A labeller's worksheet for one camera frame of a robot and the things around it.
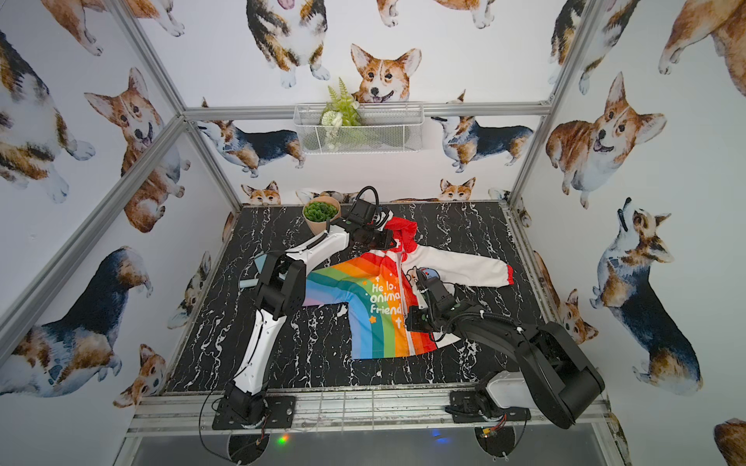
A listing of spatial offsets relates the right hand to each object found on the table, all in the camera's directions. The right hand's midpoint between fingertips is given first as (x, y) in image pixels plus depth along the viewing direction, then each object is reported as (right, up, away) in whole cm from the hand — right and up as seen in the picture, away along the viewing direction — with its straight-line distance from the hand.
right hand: (403, 320), depth 86 cm
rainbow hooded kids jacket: (-9, +9, +8) cm, 15 cm away
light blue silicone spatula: (-52, +9, +14) cm, 55 cm away
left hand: (0, +24, +13) cm, 27 cm away
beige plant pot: (-29, +28, +18) cm, 44 cm away
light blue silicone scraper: (-51, +15, +18) cm, 56 cm away
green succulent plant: (-29, +33, +18) cm, 47 cm away
